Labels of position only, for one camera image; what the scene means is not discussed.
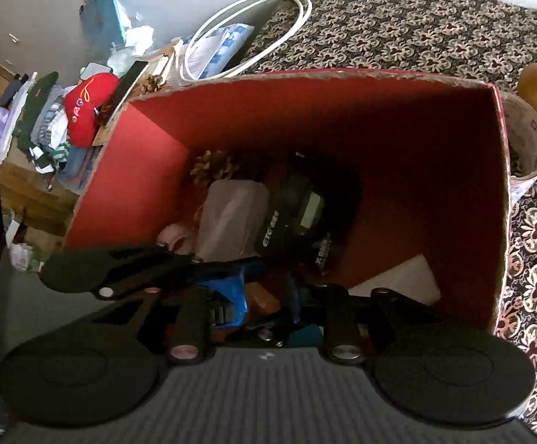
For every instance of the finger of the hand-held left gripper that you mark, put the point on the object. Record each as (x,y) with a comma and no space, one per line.
(125,263)
(268,335)

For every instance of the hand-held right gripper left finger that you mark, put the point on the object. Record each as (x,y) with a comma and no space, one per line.
(231,300)

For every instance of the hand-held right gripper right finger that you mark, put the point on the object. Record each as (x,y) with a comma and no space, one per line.
(300,303)

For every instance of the red cardboard box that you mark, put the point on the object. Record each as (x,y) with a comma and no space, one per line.
(388,148)

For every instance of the patterned paper cup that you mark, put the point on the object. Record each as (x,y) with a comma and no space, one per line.
(527,138)

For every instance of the black electronic device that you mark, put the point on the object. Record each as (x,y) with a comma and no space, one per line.
(296,222)

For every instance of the white paper card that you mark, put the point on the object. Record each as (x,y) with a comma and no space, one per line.
(402,280)

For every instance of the large pine cone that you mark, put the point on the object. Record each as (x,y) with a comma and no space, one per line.
(213,169)

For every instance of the red plush toy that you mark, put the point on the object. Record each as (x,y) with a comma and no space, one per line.
(86,111)

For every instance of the pile of clothes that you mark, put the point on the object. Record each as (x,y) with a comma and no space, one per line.
(37,120)

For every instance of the dark flat phone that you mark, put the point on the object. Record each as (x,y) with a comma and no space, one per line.
(127,85)

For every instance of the small pine cone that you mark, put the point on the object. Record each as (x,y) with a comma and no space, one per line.
(152,84)

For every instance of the crumpled white tissue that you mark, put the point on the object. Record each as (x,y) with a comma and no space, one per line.
(134,39)

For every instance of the blue white packet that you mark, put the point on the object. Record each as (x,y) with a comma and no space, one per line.
(222,46)

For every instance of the blue clipped packet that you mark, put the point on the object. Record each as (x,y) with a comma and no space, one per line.
(102,14)

